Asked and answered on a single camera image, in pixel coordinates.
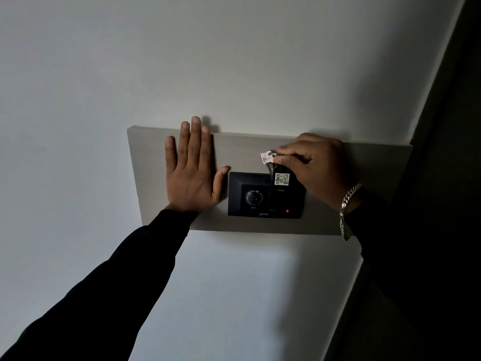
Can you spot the person's left hand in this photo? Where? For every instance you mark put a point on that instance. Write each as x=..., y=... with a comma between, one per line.
x=191, y=176

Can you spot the grey wall board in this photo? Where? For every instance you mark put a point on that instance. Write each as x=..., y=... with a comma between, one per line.
x=244, y=150

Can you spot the person's right hand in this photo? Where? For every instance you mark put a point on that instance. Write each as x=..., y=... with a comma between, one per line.
x=323, y=169

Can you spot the person's right forearm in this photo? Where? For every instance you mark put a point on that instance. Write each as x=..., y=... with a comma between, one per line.
x=398, y=266

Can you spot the person's left forearm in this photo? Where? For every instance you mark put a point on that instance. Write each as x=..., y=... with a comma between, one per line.
x=105, y=293

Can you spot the key with black fob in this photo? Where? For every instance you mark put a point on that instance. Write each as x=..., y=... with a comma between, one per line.
x=281, y=179

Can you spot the black wall control panel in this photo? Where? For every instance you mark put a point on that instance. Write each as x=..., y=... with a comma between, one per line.
x=244, y=199

